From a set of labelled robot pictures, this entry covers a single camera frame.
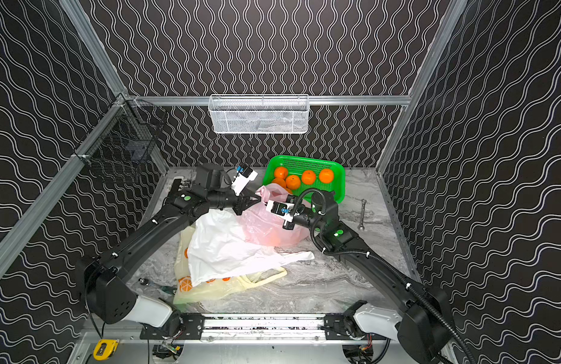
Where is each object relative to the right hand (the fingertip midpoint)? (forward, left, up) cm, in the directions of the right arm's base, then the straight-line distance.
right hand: (269, 197), depth 70 cm
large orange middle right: (+34, -16, -26) cm, 46 cm away
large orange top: (+35, -25, -26) cm, 50 cm away
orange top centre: (+36, -2, -24) cm, 43 cm away
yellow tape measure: (-37, +49, -29) cm, 67 cm away
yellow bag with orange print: (-20, +30, -28) cm, 46 cm away
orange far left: (+32, -2, -26) cm, 41 cm away
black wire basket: (+37, +64, -2) cm, 74 cm away
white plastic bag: (-4, +22, -28) cm, 36 cm away
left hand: (+1, +1, -2) cm, 2 cm away
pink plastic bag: (0, +4, -17) cm, 17 cm away
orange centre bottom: (+30, -8, -26) cm, 40 cm away
